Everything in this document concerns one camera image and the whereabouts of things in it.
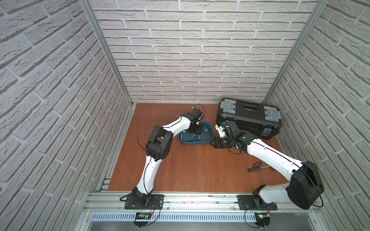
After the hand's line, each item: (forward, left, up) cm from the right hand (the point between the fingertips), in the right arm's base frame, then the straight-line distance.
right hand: (214, 142), depth 83 cm
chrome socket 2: (+12, +12, -11) cm, 20 cm away
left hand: (+15, +6, -8) cm, 19 cm away
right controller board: (-38, -19, -13) cm, 44 cm away
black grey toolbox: (+10, -32, +4) cm, 34 cm away
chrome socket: (+15, +2, -10) cm, 18 cm away
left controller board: (-32, +42, -14) cm, 55 cm away
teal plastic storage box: (+12, +2, -11) cm, 17 cm away
